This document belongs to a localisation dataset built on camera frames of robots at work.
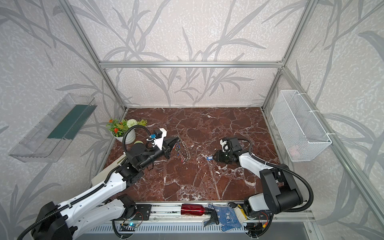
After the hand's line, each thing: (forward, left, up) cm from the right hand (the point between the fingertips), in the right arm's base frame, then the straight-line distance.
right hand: (215, 152), depth 91 cm
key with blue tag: (-2, +3, -4) cm, 5 cm away
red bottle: (-30, +12, +2) cm, 33 cm away
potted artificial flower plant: (+10, +58, +11) cm, 60 cm away
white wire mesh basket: (-6, -34, +30) cm, 46 cm away
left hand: (-3, +19, +24) cm, 31 cm away
